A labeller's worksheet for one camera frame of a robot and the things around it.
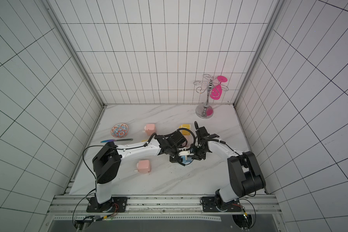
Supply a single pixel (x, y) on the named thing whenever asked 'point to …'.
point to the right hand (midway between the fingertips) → (189, 152)
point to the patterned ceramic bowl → (119, 130)
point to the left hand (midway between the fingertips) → (176, 155)
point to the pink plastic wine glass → (216, 93)
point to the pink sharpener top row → (150, 128)
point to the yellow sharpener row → (144, 140)
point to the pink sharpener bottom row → (143, 166)
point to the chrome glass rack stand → (206, 111)
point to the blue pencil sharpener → (186, 160)
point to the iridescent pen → (115, 140)
